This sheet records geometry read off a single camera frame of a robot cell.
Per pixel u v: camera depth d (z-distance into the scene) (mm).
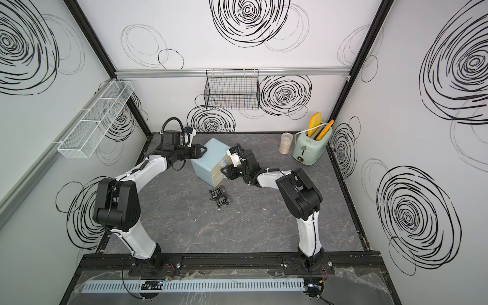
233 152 850
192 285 962
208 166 851
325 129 993
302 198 527
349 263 748
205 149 908
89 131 744
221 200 901
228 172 867
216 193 928
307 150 958
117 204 475
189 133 808
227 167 889
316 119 982
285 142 1047
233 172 846
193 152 818
